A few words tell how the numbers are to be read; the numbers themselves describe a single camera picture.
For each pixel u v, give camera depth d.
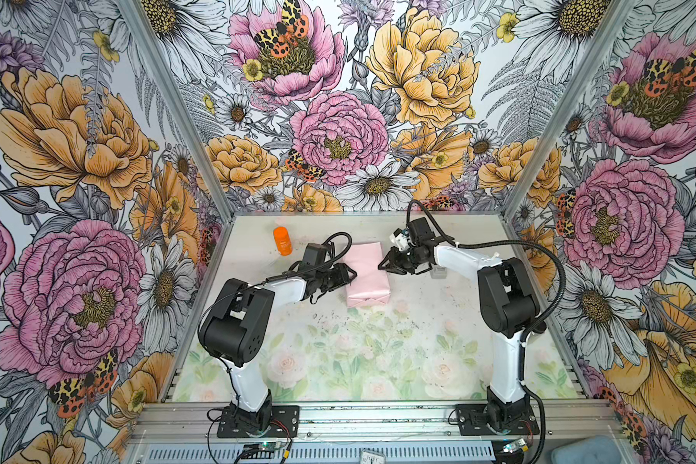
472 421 0.74
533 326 0.54
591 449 0.68
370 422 0.76
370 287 0.92
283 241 1.04
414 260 0.85
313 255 0.78
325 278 0.83
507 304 0.55
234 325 0.49
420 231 0.82
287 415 0.75
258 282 0.55
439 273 1.00
